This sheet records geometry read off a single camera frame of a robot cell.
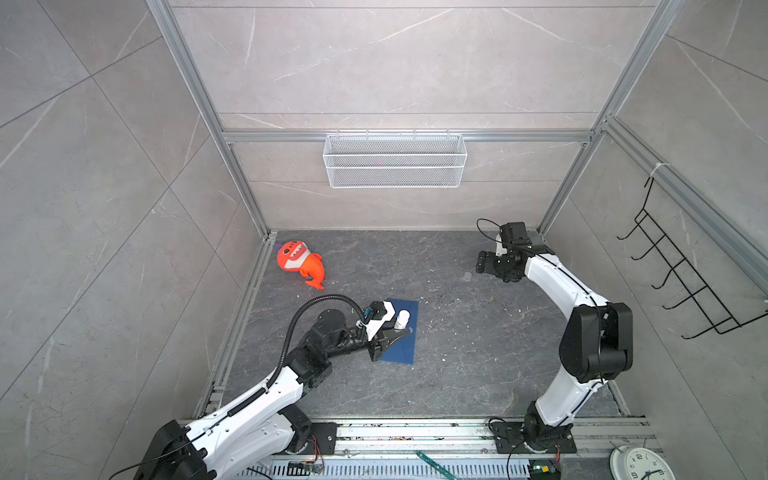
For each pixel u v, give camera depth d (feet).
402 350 2.89
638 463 2.21
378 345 2.04
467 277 3.42
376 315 1.91
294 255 3.32
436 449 2.39
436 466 2.29
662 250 2.38
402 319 2.15
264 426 1.92
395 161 3.31
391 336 2.07
